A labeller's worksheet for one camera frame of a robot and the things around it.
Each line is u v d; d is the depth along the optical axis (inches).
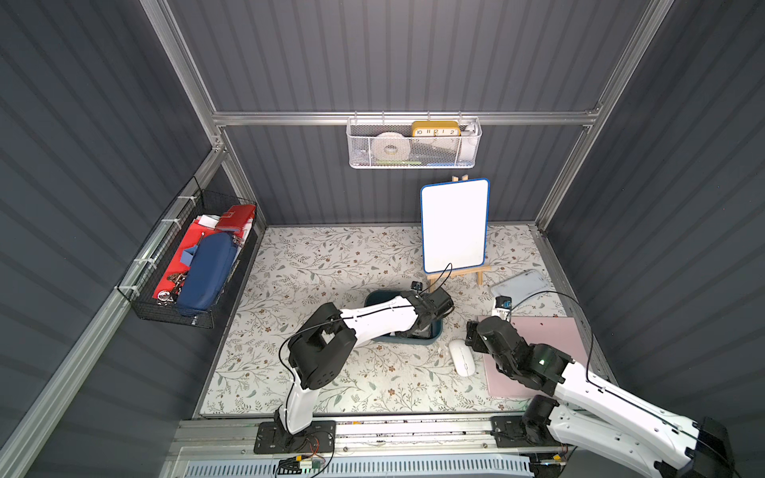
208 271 27.2
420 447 28.6
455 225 35.0
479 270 38.9
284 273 42.2
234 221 31.3
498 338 22.6
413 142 34.8
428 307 25.7
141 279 24.3
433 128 34.2
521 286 39.1
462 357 33.3
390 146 32.8
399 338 34.2
